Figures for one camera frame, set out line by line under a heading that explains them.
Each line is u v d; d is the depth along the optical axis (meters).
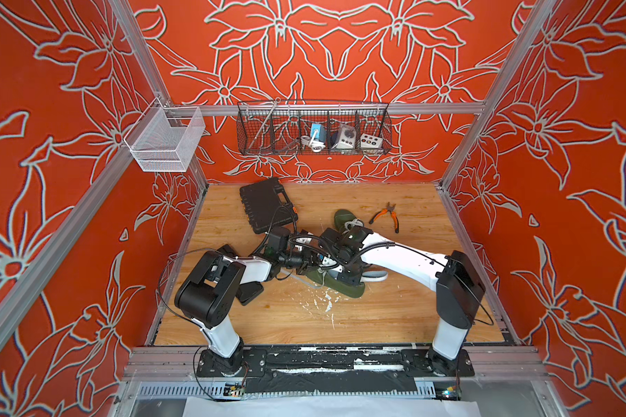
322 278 0.83
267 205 1.07
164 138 0.93
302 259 0.78
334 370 0.73
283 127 1.01
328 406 0.68
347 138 0.91
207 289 0.47
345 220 1.00
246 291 0.86
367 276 0.76
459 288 0.44
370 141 0.94
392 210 1.10
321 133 0.84
